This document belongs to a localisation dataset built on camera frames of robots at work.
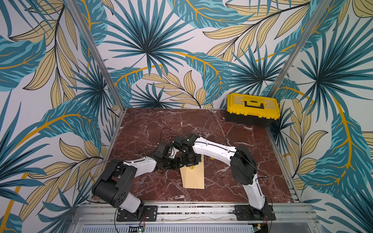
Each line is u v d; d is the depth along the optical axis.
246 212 0.74
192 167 0.85
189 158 0.73
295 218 0.74
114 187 0.44
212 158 0.58
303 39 0.80
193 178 0.88
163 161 0.76
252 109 1.00
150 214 0.73
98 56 0.86
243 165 0.51
